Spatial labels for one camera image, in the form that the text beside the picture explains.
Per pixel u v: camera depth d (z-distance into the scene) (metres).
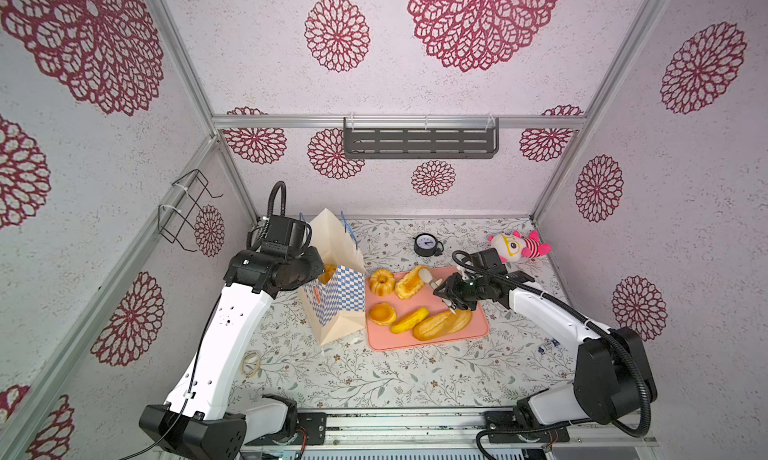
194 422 0.36
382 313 0.90
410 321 0.88
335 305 0.80
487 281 0.66
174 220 0.75
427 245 1.09
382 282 0.98
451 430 0.76
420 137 0.92
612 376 0.43
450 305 0.78
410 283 0.97
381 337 0.89
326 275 0.74
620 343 0.44
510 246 1.03
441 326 0.87
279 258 0.48
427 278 0.92
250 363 0.84
